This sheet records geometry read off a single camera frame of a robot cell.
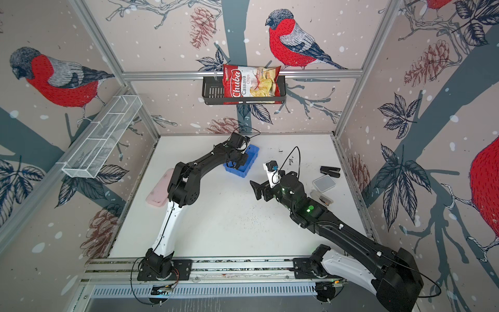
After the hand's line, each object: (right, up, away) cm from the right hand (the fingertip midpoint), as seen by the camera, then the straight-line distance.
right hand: (261, 175), depth 76 cm
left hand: (-7, +8, +30) cm, 32 cm away
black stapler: (+38, -1, +26) cm, 46 cm away
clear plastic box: (+33, -7, +23) cm, 41 cm away
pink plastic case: (-50, -12, +17) cm, 54 cm away
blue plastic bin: (-4, +8, +34) cm, 35 cm away
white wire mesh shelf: (-65, +7, -4) cm, 66 cm away
